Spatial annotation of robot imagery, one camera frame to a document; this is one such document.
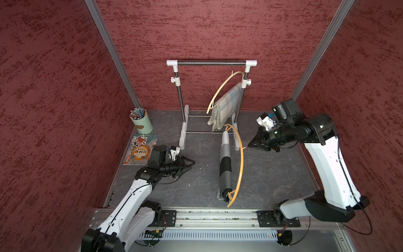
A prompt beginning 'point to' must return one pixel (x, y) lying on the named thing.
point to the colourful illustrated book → (139, 150)
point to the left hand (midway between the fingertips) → (193, 168)
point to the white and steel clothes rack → (186, 112)
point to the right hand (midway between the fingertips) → (249, 149)
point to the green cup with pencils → (141, 120)
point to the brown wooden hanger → (235, 193)
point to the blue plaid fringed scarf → (225, 108)
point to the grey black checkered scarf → (225, 177)
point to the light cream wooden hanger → (210, 105)
